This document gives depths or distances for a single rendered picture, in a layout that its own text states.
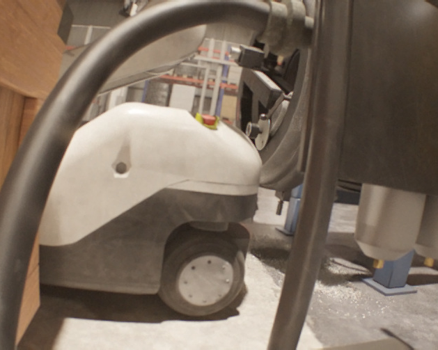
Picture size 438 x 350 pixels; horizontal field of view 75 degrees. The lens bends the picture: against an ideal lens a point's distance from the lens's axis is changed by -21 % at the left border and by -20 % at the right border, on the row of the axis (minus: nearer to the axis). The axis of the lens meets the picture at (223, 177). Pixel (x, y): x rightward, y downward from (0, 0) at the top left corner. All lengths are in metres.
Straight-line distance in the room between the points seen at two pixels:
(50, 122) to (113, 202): 0.32
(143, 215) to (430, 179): 0.39
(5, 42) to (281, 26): 0.23
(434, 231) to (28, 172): 0.39
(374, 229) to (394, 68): 0.16
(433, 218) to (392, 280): 0.62
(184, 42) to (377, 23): 0.48
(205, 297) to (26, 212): 0.47
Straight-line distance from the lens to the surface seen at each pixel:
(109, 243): 0.53
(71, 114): 0.21
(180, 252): 0.58
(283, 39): 0.30
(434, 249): 0.42
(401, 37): 0.34
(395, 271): 1.01
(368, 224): 0.35
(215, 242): 0.60
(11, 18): 0.31
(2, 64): 0.30
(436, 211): 0.41
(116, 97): 8.45
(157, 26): 0.27
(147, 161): 0.51
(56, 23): 0.43
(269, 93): 1.04
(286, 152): 0.92
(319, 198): 0.24
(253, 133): 1.04
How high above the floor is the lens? 0.30
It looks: 4 degrees down
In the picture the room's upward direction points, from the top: 9 degrees clockwise
